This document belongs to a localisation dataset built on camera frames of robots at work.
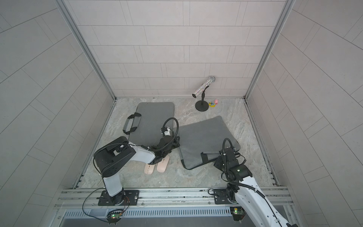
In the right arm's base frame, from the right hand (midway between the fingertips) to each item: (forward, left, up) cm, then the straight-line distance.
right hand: (216, 161), depth 84 cm
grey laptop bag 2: (+12, +8, +5) cm, 14 cm away
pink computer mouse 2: (-1, +32, +3) cm, 32 cm away
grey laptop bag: (+28, +40, +6) cm, 50 cm away
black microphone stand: (+43, +3, +3) cm, 43 cm away
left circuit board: (-24, +52, +5) cm, 57 cm away
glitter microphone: (+44, +1, +23) cm, 50 cm away
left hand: (+16, +19, +3) cm, 25 cm away
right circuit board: (-26, -6, -1) cm, 26 cm away
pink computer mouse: (-3, +39, +3) cm, 40 cm away
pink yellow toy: (+44, -5, +2) cm, 44 cm away
